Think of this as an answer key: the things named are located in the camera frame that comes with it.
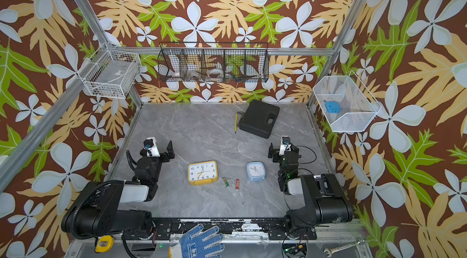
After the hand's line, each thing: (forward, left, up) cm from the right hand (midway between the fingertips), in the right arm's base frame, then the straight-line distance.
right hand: (280, 143), depth 91 cm
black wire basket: (+37, +35, +23) cm, 56 cm away
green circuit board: (-43, -1, -12) cm, 45 cm away
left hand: (-1, +60, +5) cm, 60 cm away
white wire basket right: (+10, -30, +17) cm, 36 cm away
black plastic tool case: (+19, +9, -2) cm, 21 cm away
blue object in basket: (+9, -23, +17) cm, 30 cm away
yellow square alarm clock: (-13, +39, -6) cm, 42 cm away
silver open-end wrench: (-44, -13, -8) cm, 47 cm away
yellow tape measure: (-42, +74, -6) cm, 86 cm away
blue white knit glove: (-43, +40, -8) cm, 59 cm away
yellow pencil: (+20, +23, -9) cm, 32 cm away
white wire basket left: (+23, +83, +26) cm, 90 cm away
